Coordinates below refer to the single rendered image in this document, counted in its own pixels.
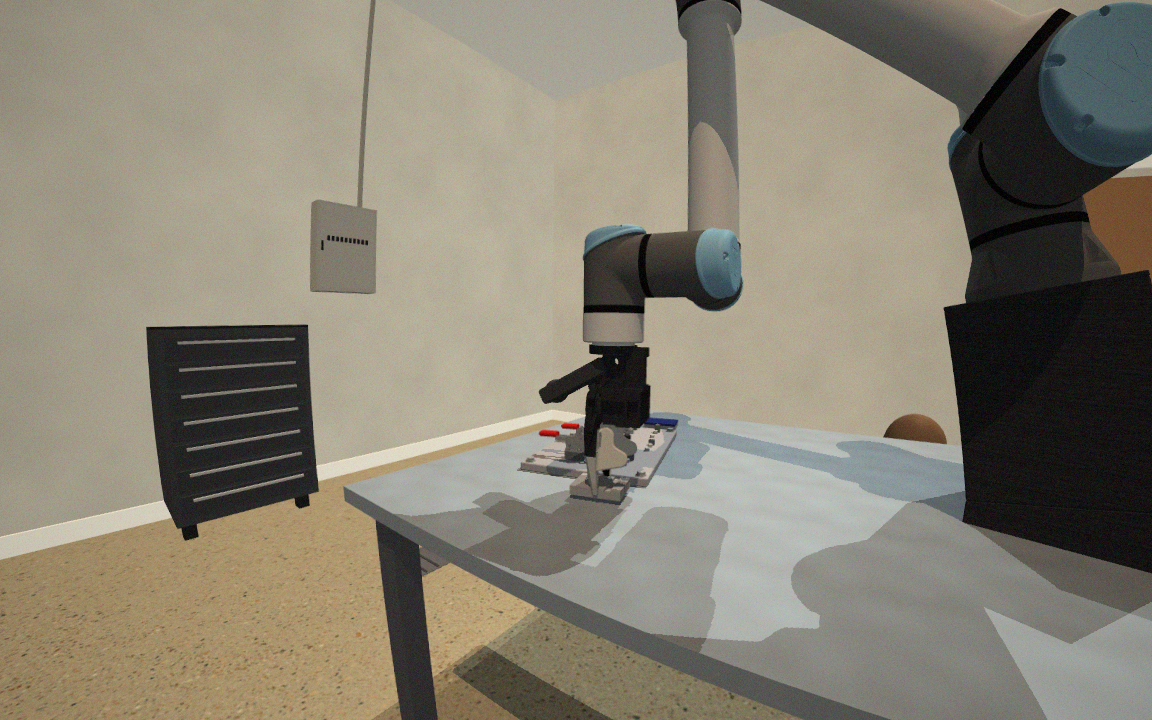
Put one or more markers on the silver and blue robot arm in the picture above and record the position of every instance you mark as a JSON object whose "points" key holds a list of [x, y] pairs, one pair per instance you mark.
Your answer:
{"points": [[1069, 112]]}

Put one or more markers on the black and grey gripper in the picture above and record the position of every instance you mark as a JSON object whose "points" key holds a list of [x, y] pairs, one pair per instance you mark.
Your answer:
{"points": [[623, 382]]}

